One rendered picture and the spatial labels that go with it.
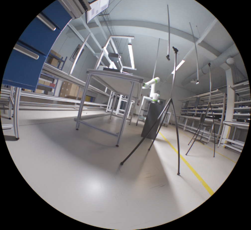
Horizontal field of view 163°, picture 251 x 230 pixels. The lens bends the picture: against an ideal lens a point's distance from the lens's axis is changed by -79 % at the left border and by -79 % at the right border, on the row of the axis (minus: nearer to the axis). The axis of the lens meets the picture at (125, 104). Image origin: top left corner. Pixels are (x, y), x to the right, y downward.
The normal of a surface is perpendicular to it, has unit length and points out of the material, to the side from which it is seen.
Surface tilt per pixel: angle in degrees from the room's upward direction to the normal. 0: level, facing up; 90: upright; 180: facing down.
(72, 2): 90
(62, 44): 90
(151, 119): 90
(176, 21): 180
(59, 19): 90
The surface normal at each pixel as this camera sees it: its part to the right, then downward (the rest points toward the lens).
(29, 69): 0.96, 0.25
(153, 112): -0.22, -0.07
